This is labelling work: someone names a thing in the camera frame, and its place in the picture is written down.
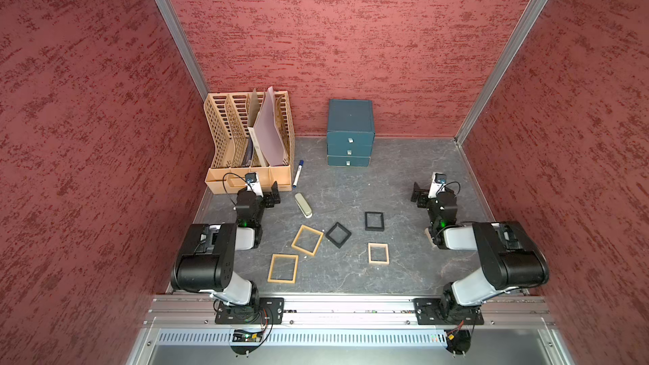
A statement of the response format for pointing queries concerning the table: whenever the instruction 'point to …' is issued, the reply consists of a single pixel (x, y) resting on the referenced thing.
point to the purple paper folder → (265, 132)
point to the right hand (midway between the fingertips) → (426, 186)
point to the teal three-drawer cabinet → (351, 132)
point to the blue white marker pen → (298, 172)
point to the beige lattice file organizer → (228, 120)
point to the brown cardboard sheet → (253, 107)
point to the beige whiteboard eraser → (302, 204)
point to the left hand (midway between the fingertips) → (264, 187)
